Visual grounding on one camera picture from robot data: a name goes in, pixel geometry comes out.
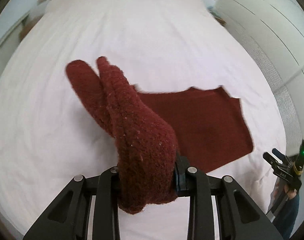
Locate dark red knit sweater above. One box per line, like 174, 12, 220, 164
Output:
66, 57, 254, 215

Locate white bed sheet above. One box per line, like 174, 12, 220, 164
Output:
0, 0, 286, 239

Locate white louvered wardrobe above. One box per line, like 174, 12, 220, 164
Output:
214, 0, 304, 155

